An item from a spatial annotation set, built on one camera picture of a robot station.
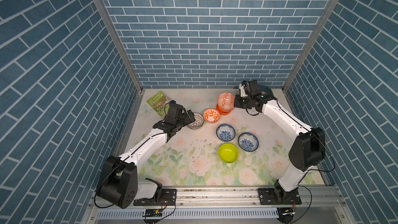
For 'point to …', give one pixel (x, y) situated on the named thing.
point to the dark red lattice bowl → (199, 121)
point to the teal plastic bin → (267, 93)
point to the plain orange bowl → (223, 112)
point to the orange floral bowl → (211, 115)
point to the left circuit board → (154, 213)
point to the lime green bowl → (228, 153)
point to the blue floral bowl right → (248, 142)
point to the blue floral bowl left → (225, 132)
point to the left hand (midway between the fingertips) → (192, 116)
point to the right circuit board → (285, 214)
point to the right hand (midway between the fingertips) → (235, 102)
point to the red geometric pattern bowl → (225, 103)
